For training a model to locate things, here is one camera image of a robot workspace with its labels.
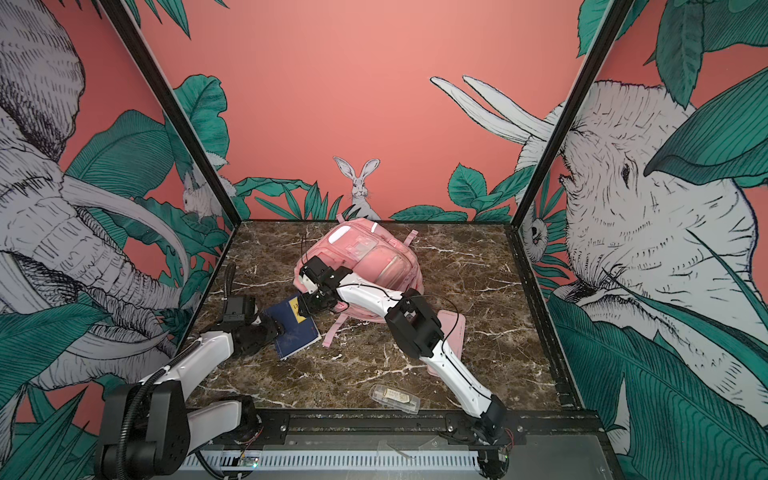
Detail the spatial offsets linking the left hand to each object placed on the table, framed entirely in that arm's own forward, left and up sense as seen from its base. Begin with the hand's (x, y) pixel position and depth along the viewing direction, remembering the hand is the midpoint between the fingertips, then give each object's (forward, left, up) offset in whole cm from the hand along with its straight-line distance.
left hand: (278, 326), depth 89 cm
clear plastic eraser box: (-21, -35, -1) cm, 41 cm away
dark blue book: (-1, -6, -1) cm, 6 cm away
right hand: (+5, -7, +2) cm, 9 cm away
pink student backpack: (+25, -30, +2) cm, 39 cm away
